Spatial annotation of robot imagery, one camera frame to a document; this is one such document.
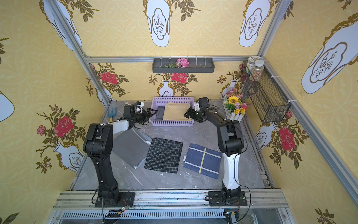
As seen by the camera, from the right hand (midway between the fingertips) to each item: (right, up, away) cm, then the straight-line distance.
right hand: (193, 114), depth 102 cm
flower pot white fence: (+28, +5, -7) cm, 29 cm away
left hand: (-31, +1, -1) cm, 31 cm away
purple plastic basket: (-5, -6, -2) cm, 8 cm away
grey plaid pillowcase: (-26, +1, +10) cm, 28 cm away
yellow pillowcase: (-13, +2, +11) cm, 17 cm away
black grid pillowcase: (-20, -26, -12) cm, 35 cm away
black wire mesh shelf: (+43, +5, -23) cm, 49 cm away
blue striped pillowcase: (+5, -29, -15) cm, 33 cm away
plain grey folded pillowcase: (-42, -21, -10) cm, 48 cm away
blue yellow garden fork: (-65, -1, +8) cm, 65 cm away
